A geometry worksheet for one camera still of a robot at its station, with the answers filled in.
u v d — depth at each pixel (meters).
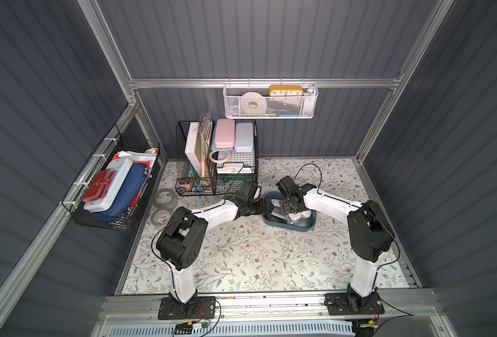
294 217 0.93
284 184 0.76
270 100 0.89
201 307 0.73
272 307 0.75
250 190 0.75
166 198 1.03
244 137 0.97
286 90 0.87
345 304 0.72
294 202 0.69
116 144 0.79
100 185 0.63
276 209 0.92
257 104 0.85
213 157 0.94
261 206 0.83
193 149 0.91
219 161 0.92
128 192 0.67
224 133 0.96
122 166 0.69
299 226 0.92
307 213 0.94
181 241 0.49
